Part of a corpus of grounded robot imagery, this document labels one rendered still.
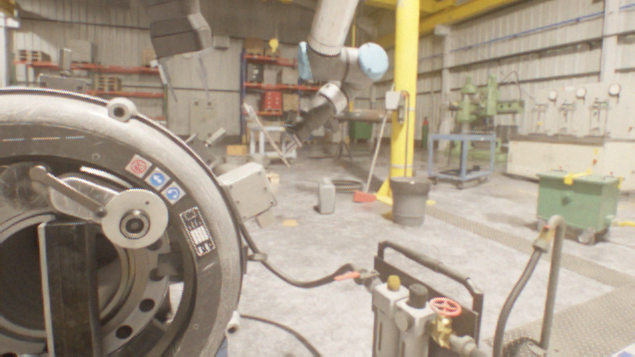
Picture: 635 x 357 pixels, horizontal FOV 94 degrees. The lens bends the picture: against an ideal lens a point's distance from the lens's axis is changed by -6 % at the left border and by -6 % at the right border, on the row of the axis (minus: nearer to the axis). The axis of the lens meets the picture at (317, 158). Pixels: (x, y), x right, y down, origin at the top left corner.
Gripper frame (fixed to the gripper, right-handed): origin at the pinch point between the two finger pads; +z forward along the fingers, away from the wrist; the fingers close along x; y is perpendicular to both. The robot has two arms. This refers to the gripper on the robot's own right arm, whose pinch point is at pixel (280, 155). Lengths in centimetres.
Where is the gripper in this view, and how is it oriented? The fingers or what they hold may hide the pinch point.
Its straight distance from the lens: 91.0
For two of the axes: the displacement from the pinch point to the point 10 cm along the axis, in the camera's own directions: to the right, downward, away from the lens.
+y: -4.2, -6.9, -6.0
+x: 6.0, 2.9, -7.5
